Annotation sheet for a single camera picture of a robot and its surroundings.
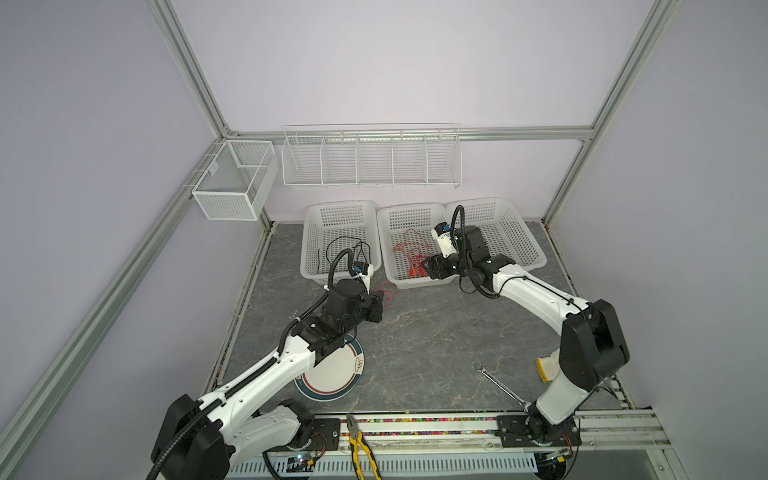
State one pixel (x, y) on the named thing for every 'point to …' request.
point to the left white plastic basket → (331, 226)
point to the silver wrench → (523, 404)
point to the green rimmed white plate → (336, 376)
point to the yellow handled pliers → (356, 438)
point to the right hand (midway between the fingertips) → (432, 261)
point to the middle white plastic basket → (393, 220)
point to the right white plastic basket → (503, 230)
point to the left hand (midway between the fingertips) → (383, 297)
